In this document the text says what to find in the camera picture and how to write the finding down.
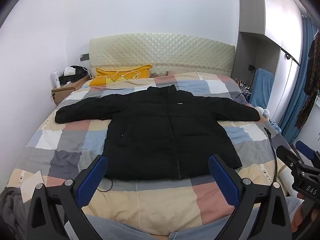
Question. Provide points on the cream quilted headboard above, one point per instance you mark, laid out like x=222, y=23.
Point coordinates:
x=162, y=50

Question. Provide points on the person's right hand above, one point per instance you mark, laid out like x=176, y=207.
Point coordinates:
x=298, y=215

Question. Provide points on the grey blanket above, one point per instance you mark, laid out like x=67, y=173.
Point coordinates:
x=12, y=210

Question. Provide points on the dark patterned hanging clothes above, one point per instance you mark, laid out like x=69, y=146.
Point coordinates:
x=312, y=80

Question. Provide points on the white plush toy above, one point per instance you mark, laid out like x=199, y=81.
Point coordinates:
x=262, y=112

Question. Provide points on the black wall plug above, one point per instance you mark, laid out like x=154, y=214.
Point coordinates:
x=251, y=67

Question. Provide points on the checkered bed duvet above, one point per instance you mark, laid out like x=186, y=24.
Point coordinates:
x=150, y=200

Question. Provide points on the grey wall socket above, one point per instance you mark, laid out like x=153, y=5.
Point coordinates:
x=84, y=57

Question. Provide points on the wooden nightstand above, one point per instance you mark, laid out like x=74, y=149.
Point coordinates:
x=65, y=92

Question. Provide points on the blue curtain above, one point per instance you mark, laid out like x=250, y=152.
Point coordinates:
x=297, y=92

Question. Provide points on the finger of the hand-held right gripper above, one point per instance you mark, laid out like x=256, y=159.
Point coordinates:
x=305, y=149
x=290, y=158

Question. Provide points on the grey wardrobe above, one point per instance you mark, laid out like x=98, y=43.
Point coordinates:
x=282, y=67

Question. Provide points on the white bottle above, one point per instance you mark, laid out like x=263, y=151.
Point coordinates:
x=55, y=80

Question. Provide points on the yellow pillow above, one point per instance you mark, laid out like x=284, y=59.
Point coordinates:
x=143, y=70

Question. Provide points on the blue cloth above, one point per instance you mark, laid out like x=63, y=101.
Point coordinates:
x=275, y=127

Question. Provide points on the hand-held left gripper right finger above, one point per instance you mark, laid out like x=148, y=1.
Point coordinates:
x=223, y=180

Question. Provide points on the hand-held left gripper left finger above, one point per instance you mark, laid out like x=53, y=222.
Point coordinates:
x=92, y=180

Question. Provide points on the black puffer jacket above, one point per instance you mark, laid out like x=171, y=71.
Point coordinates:
x=150, y=130

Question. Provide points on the black bag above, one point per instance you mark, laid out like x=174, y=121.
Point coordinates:
x=80, y=74

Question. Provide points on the blue covered chair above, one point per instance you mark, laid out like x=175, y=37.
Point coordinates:
x=261, y=87

